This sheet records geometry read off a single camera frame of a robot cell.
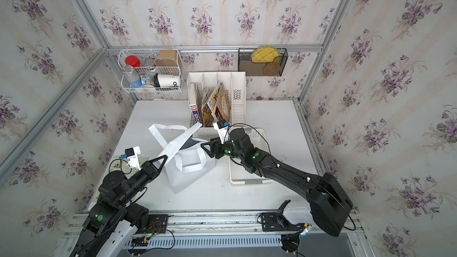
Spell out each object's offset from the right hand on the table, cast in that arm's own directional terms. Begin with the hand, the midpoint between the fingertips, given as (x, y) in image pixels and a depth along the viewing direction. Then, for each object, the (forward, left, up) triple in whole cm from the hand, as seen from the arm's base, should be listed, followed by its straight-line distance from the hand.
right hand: (208, 143), depth 74 cm
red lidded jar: (+42, +43, +13) cm, 62 cm away
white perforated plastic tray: (-5, -14, -22) cm, 26 cm away
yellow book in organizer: (+22, +4, -4) cm, 23 cm away
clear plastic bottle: (+33, +43, +8) cm, 55 cm away
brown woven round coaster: (+45, -32, +6) cm, 55 cm away
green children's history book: (-14, +28, +9) cm, 32 cm away
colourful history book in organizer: (+26, -4, -9) cm, 28 cm away
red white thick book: (+21, +10, +3) cm, 23 cm away
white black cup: (+36, +26, +5) cm, 44 cm away
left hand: (-10, +13, +3) cm, 17 cm away
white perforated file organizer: (+41, -12, -1) cm, 43 cm away
